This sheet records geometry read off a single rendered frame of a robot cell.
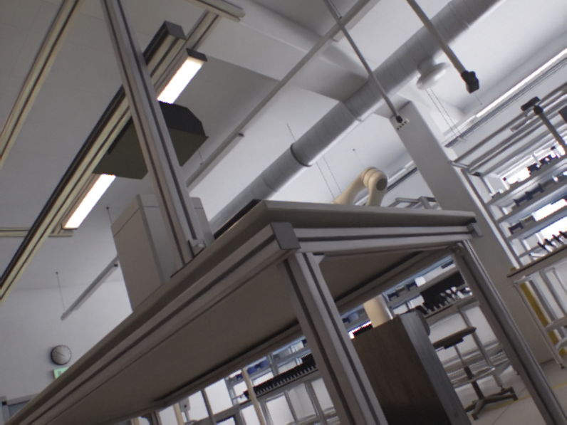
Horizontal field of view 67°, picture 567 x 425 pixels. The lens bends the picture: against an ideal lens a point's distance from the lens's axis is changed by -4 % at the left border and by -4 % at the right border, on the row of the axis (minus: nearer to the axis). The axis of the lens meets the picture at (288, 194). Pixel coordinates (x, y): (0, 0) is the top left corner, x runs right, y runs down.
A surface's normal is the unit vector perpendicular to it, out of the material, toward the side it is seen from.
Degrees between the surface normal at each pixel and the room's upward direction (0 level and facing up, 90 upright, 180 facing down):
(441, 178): 90
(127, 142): 177
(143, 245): 90
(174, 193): 90
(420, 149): 90
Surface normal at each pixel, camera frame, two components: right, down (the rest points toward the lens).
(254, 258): -0.66, -0.05
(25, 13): 0.37, 0.84
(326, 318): 0.65, -0.54
